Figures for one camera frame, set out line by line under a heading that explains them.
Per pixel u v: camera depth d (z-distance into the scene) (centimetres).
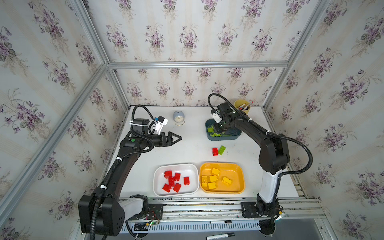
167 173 84
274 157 50
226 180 81
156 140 67
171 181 80
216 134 103
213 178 82
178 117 105
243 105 107
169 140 65
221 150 96
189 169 86
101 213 37
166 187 80
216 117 86
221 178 82
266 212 67
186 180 82
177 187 80
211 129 97
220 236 66
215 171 84
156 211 73
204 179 84
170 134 65
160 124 69
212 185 80
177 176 84
